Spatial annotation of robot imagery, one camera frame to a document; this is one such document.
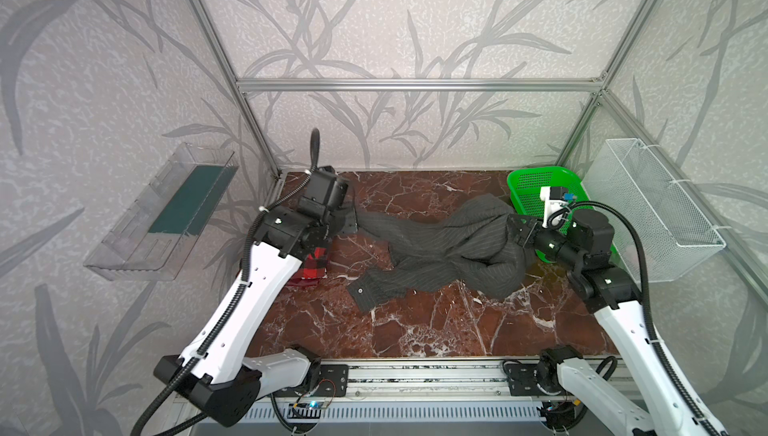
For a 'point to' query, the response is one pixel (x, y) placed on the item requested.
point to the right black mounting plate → (522, 379)
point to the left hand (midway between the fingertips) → (354, 207)
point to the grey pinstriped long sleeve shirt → (477, 248)
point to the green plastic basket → (549, 259)
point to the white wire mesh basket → (674, 236)
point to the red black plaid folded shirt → (314, 269)
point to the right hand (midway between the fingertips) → (508, 207)
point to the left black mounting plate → (334, 381)
